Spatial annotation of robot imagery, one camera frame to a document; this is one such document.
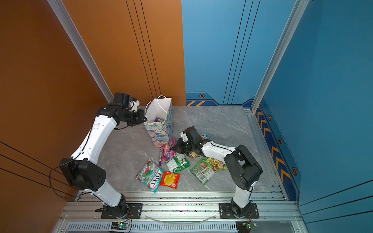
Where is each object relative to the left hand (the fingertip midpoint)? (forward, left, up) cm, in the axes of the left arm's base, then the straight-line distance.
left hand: (148, 116), depth 82 cm
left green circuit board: (-49, +10, -26) cm, 56 cm away
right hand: (-12, -13, -14) cm, 23 cm away
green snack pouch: (-21, -32, -25) cm, 46 cm away
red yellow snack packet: (-27, -12, -24) cm, 38 cm away
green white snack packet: (-17, -17, -23) cm, 33 cm away
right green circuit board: (-48, -51, -26) cm, 75 cm away
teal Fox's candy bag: (-25, -1, -22) cm, 34 cm away
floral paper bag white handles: (+9, -2, -14) cm, 17 cm away
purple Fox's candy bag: (+9, -1, -13) cm, 16 cm away
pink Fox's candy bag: (-14, -10, -17) cm, 24 cm away
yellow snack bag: (-17, -40, -22) cm, 49 cm away
